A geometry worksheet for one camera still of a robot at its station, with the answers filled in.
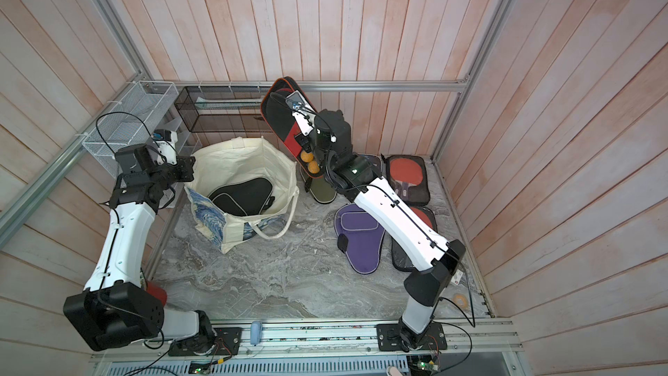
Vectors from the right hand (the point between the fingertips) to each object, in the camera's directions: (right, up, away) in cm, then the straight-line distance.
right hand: (308, 110), depth 65 cm
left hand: (-36, -12, +13) cm, 40 cm away
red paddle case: (+30, -44, +25) cm, 59 cm away
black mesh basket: (-38, +11, +39) cm, 55 cm away
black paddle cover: (-28, -25, +39) cm, 54 cm away
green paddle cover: (+2, -21, +43) cm, 48 cm away
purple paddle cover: (+17, -38, +28) cm, 50 cm away
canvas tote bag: (-27, -11, +23) cm, 37 cm away
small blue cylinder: (-16, -61, +8) cm, 64 cm away
